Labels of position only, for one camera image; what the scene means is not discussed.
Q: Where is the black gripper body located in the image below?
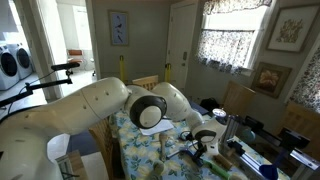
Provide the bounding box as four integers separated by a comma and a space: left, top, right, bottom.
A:
194, 139, 208, 152

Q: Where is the wooden pestle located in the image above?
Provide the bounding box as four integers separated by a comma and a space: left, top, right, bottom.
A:
157, 132, 170, 163

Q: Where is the floral window valance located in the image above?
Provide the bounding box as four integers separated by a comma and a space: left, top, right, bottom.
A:
202, 0, 274, 16

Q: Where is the short wooden roller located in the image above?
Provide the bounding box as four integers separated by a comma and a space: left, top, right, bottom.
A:
213, 151, 234, 171

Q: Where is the dark flat laptop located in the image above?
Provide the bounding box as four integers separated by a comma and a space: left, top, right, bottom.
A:
189, 100, 210, 117

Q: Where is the clear plastic cup with straw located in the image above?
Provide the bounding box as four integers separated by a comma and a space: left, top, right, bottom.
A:
211, 107, 228, 118

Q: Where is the white paper sheet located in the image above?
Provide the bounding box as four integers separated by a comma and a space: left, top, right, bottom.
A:
139, 118, 175, 136

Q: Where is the green pear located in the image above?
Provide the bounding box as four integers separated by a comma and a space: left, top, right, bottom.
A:
152, 159, 166, 177

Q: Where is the black bag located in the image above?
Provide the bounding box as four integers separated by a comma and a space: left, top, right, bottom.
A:
199, 97, 221, 113

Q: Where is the teal round container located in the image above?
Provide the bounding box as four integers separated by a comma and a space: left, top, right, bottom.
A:
239, 127, 257, 145

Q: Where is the lemon print tablecloth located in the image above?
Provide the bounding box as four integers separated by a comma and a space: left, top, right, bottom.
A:
109, 99, 292, 180

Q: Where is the framed orange flower picture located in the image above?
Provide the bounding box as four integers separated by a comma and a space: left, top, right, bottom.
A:
250, 61, 293, 100

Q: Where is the floral cafe curtain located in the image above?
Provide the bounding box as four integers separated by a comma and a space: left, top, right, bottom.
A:
289, 46, 320, 115
195, 28, 257, 76

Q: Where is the white panel door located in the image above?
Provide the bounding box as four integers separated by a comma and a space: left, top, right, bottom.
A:
165, 0, 203, 93

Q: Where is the blue rug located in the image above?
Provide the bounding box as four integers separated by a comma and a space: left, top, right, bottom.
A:
66, 129, 101, 157

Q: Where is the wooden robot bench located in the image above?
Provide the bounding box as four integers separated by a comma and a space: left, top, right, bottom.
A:
54, 149, 88, 180

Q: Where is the framed botanical print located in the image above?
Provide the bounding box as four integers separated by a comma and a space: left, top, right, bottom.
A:
265, 3, 320, 54

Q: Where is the orange seat chair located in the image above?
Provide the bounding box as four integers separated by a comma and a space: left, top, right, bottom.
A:
66, 48, 85, 65

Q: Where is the white washing machine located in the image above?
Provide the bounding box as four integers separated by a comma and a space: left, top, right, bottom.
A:
7, 42, 34, 81
0, 44, 20, 92

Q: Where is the green handled tool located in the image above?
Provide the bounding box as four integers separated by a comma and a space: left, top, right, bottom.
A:
202, 159, 232, 180

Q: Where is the black frame clamp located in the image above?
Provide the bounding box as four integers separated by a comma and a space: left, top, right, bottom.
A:
227, 139, 247, 157

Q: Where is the yellow post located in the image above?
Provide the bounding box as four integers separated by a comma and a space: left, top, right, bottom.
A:
118, 54, 127, 85
164, 62, 172, 83

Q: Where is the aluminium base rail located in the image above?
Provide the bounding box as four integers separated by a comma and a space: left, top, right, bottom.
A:
55, 154, 76, 180

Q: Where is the black camera stand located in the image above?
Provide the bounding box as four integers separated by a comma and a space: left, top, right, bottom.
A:
0, 61, 82, 108

